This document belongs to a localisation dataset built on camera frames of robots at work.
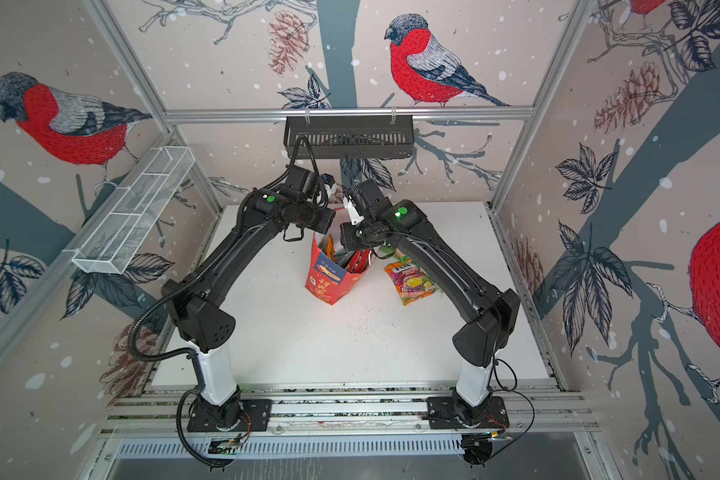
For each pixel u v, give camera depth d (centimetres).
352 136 104
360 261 83
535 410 76
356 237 65
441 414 73
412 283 95
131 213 78
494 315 43
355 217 66
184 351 52
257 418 73
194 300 46
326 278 79
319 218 73
